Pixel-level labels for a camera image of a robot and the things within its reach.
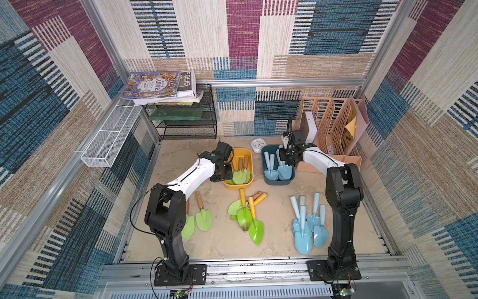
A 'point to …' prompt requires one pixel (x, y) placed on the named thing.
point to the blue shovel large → (303, 240)
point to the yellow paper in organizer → (351, 126)
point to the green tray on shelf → (177, 113)
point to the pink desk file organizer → (339, 122)
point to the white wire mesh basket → (104, 147)
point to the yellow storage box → (240, 153)
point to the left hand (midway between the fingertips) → (226, 175)
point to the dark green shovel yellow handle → (244, 218)
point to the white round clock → (257, 144)
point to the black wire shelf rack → (195, 120)
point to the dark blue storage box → (272, 149)
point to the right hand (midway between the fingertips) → (281, 152)
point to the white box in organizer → (312, 126)
